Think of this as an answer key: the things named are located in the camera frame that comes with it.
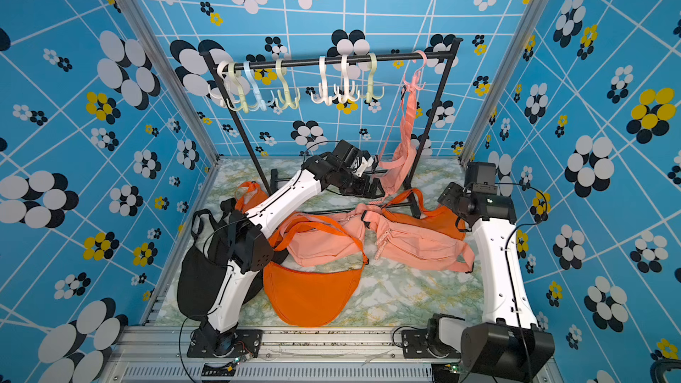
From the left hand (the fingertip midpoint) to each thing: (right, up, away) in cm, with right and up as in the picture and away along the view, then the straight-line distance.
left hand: (378, 189), depth 84 cm
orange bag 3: (+25, -12, +13) cm, 31 cm away
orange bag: (-50, -3, +23) cm, 55 cm away
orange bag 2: (-21, -33, -3) cm, 40 cm away
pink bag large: (+11, -18, +3) cm, 21 cm away
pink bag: (-18, -17, +9) cm, 26 cm away
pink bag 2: (+10, +15, +7) cm, 19 cm away
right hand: (+23, -2, -8) cm, 24 cm away
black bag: (-58, -25, +3) cm, 63 cm away
